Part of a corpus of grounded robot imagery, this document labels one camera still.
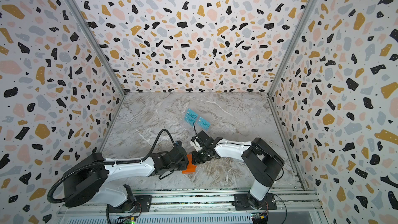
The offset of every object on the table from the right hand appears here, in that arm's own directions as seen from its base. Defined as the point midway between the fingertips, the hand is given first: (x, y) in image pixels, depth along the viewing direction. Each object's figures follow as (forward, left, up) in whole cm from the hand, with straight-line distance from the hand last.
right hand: (191, 160), depth 84 cm
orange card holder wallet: (-3, 0, -2) cm, 4 cm away
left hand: (-1, 0, -1) cm, 1 cm away
